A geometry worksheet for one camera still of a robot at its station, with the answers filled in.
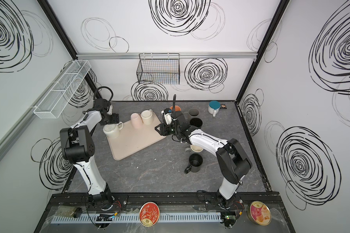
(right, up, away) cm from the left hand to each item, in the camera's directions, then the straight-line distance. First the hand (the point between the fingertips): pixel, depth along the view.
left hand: (114, 119), depth 100 cm
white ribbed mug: (+1, -7, -7) cm, 10 cm away
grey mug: (+55, -18, -10) cm, 59 cm away
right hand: (+31, -5, -17) cm, 36 cm away
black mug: (+54, -25, -15) cm, 61 cm away
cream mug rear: (+23, +2, +2) cm, 23 cm away
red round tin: (+31, -44, -32) cm, 62 cm away
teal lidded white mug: (+72, +9, +8) cm, 73 cm away
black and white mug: (+57, -2, -4) cm, 57 cm away
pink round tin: (+83, -43, -32) cm, 99 cm away
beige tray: (+13, -14, -4) cm, 19 cm away
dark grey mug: (+55, +5, -1) cm, 55 cm away
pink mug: (+15, -1, -1) cm, 15 cm away
